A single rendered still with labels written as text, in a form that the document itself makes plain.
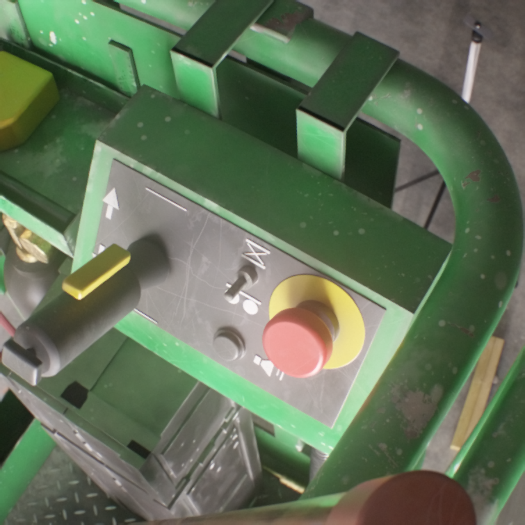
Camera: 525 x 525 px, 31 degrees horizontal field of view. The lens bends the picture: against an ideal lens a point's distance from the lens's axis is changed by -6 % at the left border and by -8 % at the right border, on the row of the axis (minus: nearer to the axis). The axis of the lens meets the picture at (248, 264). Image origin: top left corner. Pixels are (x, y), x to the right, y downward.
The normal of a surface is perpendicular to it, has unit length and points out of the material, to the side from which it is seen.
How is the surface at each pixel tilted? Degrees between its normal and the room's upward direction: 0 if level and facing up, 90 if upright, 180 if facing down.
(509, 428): 9
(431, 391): 27
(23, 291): 58
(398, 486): 16
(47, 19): 90
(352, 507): 74
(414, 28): 0
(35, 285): 42
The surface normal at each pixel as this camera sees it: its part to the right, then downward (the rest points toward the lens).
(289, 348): -0.49, 0.43
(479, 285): 0.07, -0.34
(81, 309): 0.59, -0.48
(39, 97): 0.84, 0.47
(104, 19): -0.55, 0.77
